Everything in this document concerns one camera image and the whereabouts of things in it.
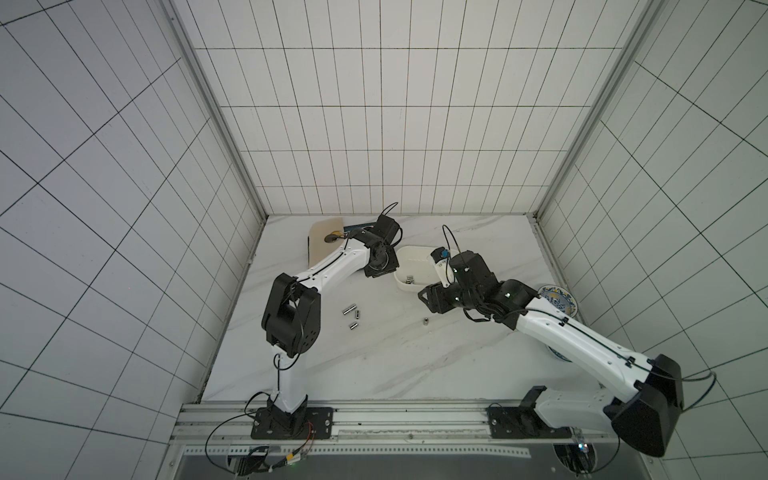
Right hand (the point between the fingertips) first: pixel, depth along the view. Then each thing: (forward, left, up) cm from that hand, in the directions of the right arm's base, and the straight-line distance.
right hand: (417, 294), depth 76 cm
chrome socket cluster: (-2, +19, -17) cm, 26 cm away
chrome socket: (+15, +1, -17) cm, 23 cm away
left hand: (+12, +9, -8) cm, 17 cm away
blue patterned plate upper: (+11, -47, -17) cm, 51 cm away
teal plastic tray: (+38, +26, -17) cm, 49 cm away
